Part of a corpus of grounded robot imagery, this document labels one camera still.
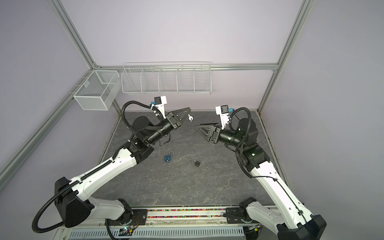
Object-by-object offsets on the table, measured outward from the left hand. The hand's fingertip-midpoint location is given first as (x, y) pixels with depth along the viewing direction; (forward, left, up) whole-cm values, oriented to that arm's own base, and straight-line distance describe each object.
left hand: (192, 113), depth 58 cm
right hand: (-4, -2, -5) cm, 7 cm away
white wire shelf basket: (+47, +13, -14) cm, 50 cm away
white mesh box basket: (+44, +62, -20) cm, 79 cm away
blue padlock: (+3, +17, -44) cm, 47 cm away
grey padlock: (-1, -1, -44) cm, 44 cm away
